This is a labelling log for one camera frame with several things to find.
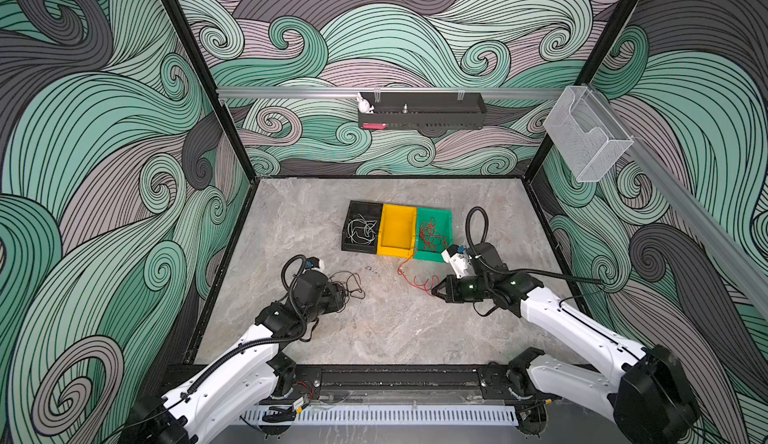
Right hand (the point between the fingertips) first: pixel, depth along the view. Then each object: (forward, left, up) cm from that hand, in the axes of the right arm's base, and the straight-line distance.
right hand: (433, 292), depth 79 cm
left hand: (+2, +26, -3) cm, 26 cm away
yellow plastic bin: (+25, +9, -8) cm, 28 cm away
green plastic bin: (+30, -9, -11) cm, 33 cm away
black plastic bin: (+34, +19, -9) cm, 40 cm away
